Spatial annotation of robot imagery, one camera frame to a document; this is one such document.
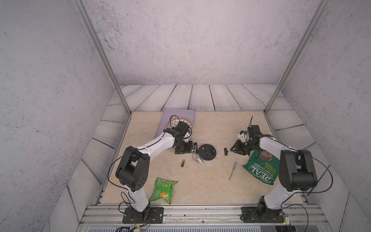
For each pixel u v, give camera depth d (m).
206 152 0.91
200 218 0.73
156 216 0.73
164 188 0.78
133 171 0.47
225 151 0.97
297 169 0.47
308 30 0.78
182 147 0.77
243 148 0.82
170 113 1.22
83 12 0.72
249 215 0.73
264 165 0.86
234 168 0.89
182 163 0.91
